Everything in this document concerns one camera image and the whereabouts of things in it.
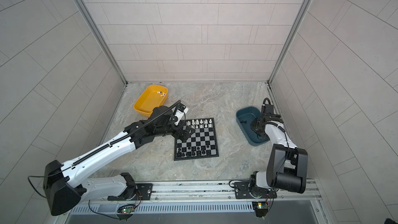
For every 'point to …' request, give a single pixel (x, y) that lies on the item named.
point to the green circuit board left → (127, 208)
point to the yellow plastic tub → (154, 96)
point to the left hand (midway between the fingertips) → (193, 126)
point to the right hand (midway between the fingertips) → (252, 125)
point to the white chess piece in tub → (160, 92)
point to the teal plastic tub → (245, 115)
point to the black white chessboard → (202, 143)
